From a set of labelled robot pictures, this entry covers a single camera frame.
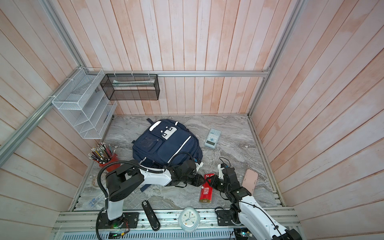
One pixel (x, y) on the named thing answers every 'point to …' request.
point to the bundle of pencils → (102, 153)
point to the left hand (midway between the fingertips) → (203, 184)
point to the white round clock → (189, 219)
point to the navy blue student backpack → (157, 144)
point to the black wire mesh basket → (131, 86)
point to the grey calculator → (213, 138)
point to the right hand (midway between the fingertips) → (206, 178)
